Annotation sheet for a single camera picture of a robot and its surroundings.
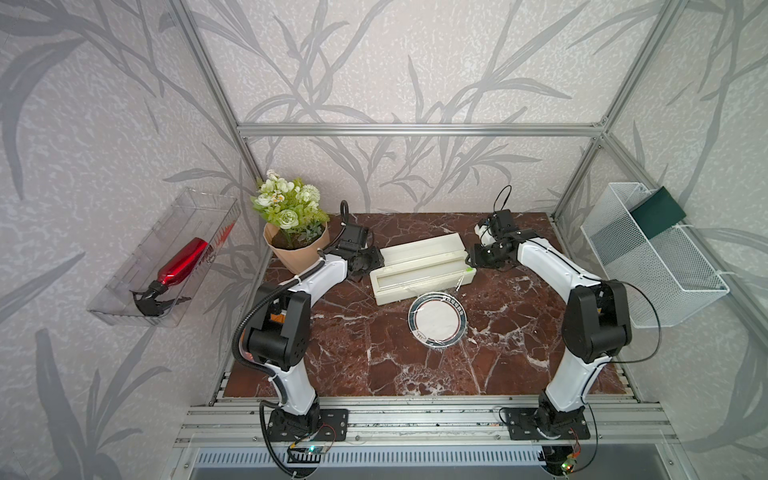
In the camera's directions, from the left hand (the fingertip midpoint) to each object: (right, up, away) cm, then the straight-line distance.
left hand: (380, 259), depth 95 cm
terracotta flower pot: (-24, +4, -7) cm, 25 cm away
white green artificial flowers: (-25, +16, -10) cm, 32 cm away
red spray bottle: (-40, 0, -32) cm, 51 cm away
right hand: (+29, 0, -1) cm, 29 cm away
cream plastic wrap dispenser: (+13, -3, +4) cm, 14 cm away
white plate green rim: (+18, -19, -4) cm, 26 cm away
